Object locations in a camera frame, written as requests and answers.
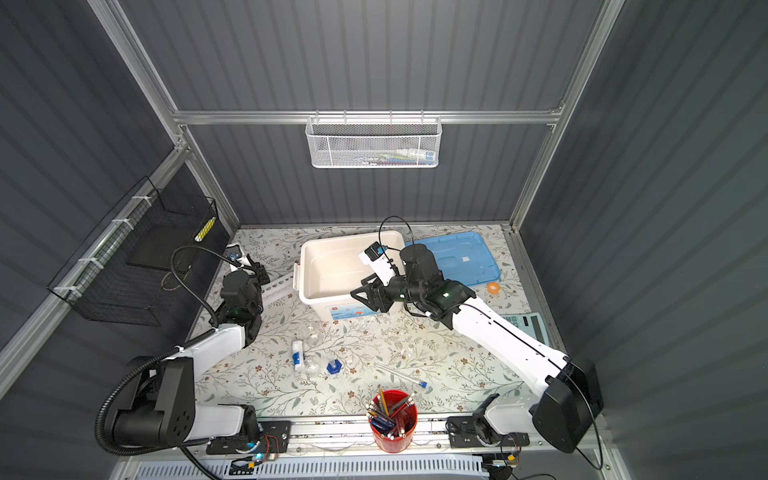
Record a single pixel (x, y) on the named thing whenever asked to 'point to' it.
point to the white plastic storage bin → (330, 267)
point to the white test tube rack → (277, 288)
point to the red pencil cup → (393, 418)
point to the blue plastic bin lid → (463, 257)
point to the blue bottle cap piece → (336, 369)
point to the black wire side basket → (133, 265)
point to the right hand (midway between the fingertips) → (361, 290)
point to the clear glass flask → (312, 338)
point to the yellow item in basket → (203, 232)
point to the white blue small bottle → (297, 355)
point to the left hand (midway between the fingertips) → (243, 258)
